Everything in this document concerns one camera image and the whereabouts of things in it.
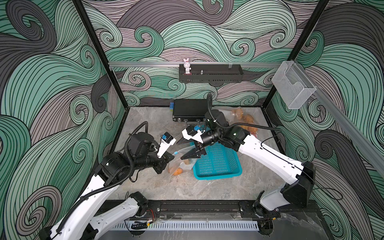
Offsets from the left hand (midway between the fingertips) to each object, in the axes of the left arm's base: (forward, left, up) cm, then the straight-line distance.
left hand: (172, 155), depth 62 cm
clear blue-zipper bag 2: (+1, -2, -13) cm, 14 cm away
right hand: (+1, -3, +3) cm, 4 cm away
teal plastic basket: (+10, -27, -29) cm, 41 cm away
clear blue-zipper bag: (+41, -41, -20) cm, 61 cm away
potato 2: (+2, -1, -24) cm, 24 cm away
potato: (+42, -50, -24) cm, 70 cm away
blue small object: (+56, +7, -26) cm, 62 cm away
